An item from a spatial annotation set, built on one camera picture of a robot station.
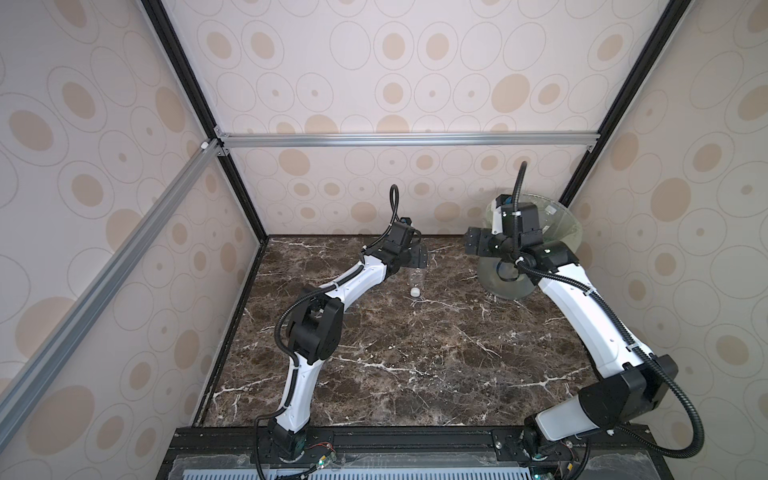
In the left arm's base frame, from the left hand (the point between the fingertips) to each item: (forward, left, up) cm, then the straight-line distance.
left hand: (423, 245), depth 93 cm
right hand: (-8, -14, +14) cm, 21 cm away
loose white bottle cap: (-7, +2, -17) cm, 18 cm away
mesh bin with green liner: (+5, -42, +5) cm, 42 cm away
